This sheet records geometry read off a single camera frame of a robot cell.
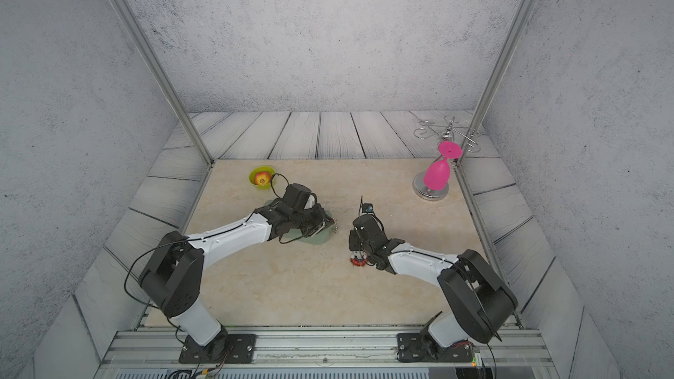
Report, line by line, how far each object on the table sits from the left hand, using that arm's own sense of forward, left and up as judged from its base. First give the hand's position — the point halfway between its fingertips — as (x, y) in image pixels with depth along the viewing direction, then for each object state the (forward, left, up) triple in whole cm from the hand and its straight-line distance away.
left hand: (340, 222), depth 85 cm
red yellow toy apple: (+26, +31, -8) cm, 42 cm away
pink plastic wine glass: (+18, -35, +1) cm, 40 cm away
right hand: (0, -5, -7) cm, 8 cm away
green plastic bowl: (+33, +34, -9) cm, 49 cm away
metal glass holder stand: (+25, -38, +17) cm, 48 cm away
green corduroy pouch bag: (-6, +7, 0) cm, 9 cm away
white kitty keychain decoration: (-8, -6, -10) cm, 14 cm away
